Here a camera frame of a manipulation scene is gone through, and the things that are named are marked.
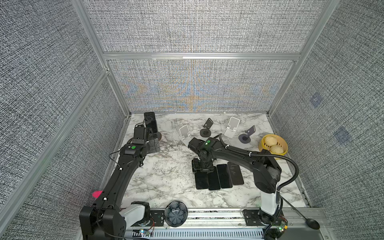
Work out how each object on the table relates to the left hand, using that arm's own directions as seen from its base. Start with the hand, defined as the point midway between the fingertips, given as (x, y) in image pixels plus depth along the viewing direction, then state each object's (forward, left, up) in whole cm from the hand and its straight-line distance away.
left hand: (148, 145), depth 81 cm
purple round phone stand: (+12, -61, -15) cm, 64 cm away
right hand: (-12, -26, -11) cm, 31 cm away
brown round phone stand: (+19, -1, -17) cm, 25 cm away
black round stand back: (+19, -36, -15) cm, 43 cm away
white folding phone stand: (+19, -53, -6) cm, 57 cm away
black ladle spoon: (-38, -79, -15) cm, 89 cm away
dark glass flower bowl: (-31, -14, -16) cm, 38 cm away
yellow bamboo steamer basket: (+5, -78, -12) cm, 79 cm away
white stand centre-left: (+13, -21, -12) cm, 27 cm away
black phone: (-18, -28, -7) cm, 34 cm away
